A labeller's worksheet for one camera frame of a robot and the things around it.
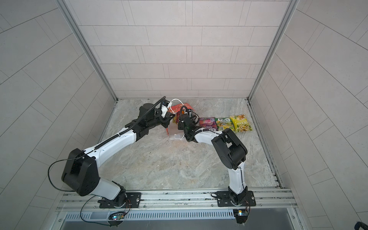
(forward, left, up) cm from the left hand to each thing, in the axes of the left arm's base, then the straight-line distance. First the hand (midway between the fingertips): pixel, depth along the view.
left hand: (177, 113), depth 81 cm
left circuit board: (-46, +25, -18) cm, 56 cm away
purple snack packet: (+6, -20, -17) cm, 28 cm away
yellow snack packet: (+5, -42, -15) cm, 45 cm away
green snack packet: (+5, -31, -17) cm, 36 cm away
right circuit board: (-45, -33, -21) cm, 60 cm away
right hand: (+7, -2, -15) cm, 17 cm away
